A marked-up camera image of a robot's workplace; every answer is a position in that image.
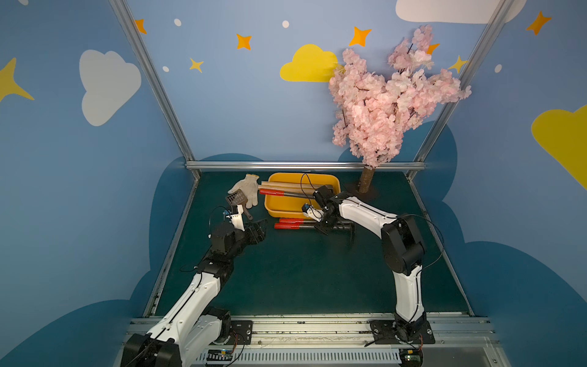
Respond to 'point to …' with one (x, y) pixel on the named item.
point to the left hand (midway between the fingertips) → (260, 218)
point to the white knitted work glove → (249, 186)
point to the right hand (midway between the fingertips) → (325, 224)
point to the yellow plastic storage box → (289, 206)
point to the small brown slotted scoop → (238, 198)
